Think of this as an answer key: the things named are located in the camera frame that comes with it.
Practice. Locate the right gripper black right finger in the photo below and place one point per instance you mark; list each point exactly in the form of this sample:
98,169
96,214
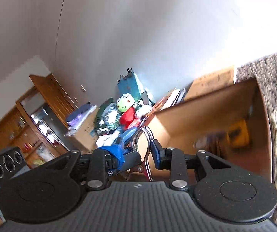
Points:
171,159

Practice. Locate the right gripper blue-taped left finger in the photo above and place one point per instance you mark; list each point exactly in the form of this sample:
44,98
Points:
97,176

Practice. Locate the yellow tape measure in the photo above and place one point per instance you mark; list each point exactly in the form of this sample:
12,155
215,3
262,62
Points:
238,134

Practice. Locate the blue glasses case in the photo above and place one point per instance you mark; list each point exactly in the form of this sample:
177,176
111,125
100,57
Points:
127,135

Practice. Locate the cardboard box on left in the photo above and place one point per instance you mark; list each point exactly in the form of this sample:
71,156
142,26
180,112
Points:
85,137

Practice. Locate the striped sock bundle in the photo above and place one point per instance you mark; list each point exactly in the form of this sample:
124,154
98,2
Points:
107,118

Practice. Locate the panda plush toy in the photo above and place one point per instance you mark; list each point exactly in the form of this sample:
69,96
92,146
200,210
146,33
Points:
141,109

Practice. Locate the green frog plush toy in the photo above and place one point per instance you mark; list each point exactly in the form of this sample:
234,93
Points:
125,106

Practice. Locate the stack of books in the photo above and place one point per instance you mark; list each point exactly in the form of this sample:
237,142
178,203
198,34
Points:
174,97

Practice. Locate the brown cardboard shoe box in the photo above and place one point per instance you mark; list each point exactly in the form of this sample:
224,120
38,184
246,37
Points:
220,111

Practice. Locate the wooden cabinet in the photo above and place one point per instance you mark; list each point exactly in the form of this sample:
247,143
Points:
37,122

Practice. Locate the blue folder with clips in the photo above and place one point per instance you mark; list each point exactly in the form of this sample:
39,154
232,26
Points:
130,83

